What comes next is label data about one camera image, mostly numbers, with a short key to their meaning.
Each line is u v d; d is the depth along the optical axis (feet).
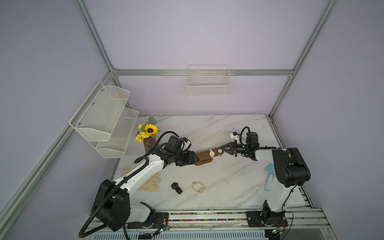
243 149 2.70
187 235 2.30
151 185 2.81
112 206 1.32
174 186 2.75
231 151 2.76
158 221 2.40
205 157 2.93
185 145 2.21
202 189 2.68
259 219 2.41
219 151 2.92
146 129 2.66
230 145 2.84
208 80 3.06
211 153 2.90
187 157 2.35
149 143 2.80
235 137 2.96
